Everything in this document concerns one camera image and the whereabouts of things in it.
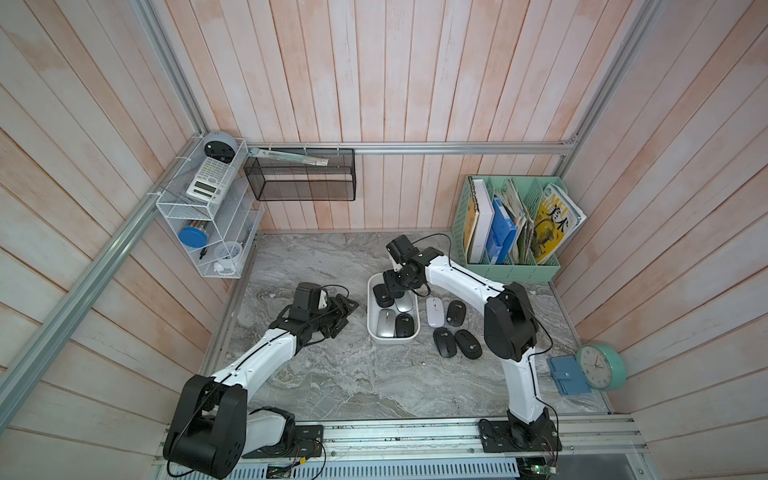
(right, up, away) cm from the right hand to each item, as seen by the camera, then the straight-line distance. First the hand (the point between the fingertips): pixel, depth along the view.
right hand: (391, 283), depth 96 cm
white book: (+32, +13, +5) cm, 34 cm away
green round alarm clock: (+55, -20, -18) cm, 61 cm away
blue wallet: (+49, -25, -13) cm, 57 cm away
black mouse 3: (+16, -18, -6) cm, 25 cm away
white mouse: (+14, -9, 0) cm, 17 cm away
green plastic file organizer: (+49, +33, +8) cm, 60 cm away
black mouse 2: (+4, -13, -3) cm, 14 cm away
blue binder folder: (+36, +16, 0) cm, 40 cm away
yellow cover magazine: (+56, +22, +2) cm, 60 cm away
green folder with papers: (+40, +28, +2) cm, 49 cm away
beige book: (+24, +22, -8) cm, 34 cm away
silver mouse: (+5, -7, +3) cm, 9 cm away
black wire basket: (-42, +37, +11) cm, 57 cm away
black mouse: (-3, -5, +1) cm, 6 cm away
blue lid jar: (-53, +14, -19) cm, 58 cm away
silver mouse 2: (-2, -12, -3) cm, 13 cm away
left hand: (-11, -8, -10) cm, 17 cm away
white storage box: (-6, -9, 0) cm, 11 cm away
